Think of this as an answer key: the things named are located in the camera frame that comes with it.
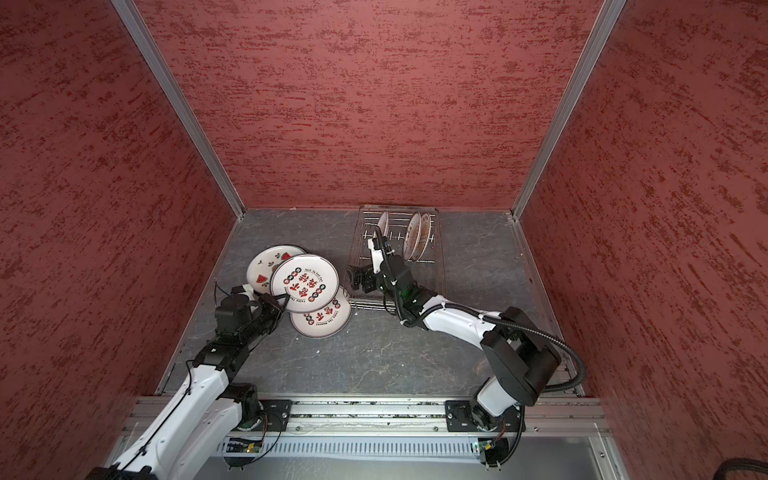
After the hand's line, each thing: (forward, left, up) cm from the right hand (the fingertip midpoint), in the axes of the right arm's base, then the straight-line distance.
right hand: (357, 269), depth 83 cm
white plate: (-8, +11, -16) cm, 21 cm away
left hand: (-6, +19, -5) cm, 20 cm away
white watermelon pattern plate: (+12, +35, -14) cm, 40 cm away
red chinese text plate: (0, +15, -6) cm, 16 cm away
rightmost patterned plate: (+15, -21, -4) cm, 26 cm away
